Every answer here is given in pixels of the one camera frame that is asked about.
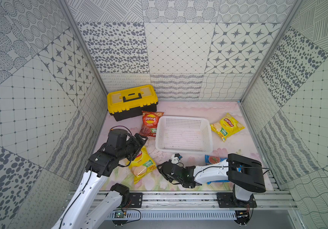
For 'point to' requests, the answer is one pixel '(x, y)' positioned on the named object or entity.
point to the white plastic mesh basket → (183, 134)
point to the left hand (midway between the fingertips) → (145, 139)
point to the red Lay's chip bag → (149, 123)
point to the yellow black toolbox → (129, 102)
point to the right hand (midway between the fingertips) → (157, 169)
